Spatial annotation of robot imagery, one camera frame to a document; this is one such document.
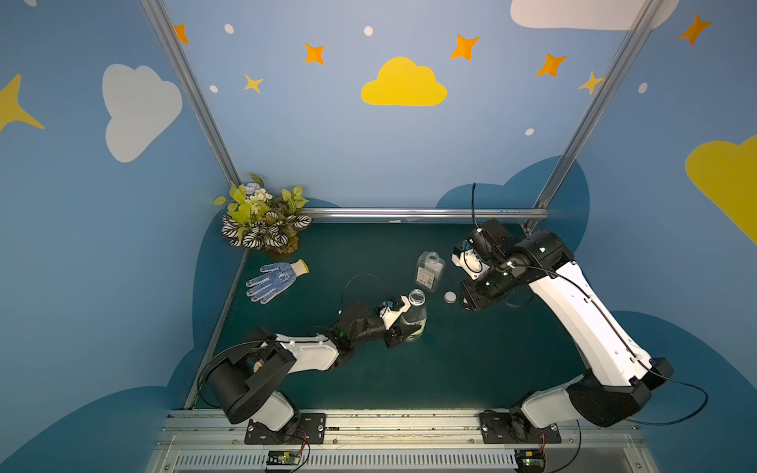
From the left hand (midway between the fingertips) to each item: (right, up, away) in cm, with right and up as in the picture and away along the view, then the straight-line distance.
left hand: (416, 314), depth 80 cm
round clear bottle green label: (-1, +2, -8) cm, 8 cm away
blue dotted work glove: (-47, +8, +24) cm, 54 cm away
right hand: (+12, +7, -11) cm, 17 cm away
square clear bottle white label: (+6, +11, +14) cm, 19 cm away
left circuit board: (-34, -34, -8) cm, 49 cm away
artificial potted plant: (-48, +27, +9) cm, 56 cm away
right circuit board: (+28, -35, -7) cm, 46 cm away
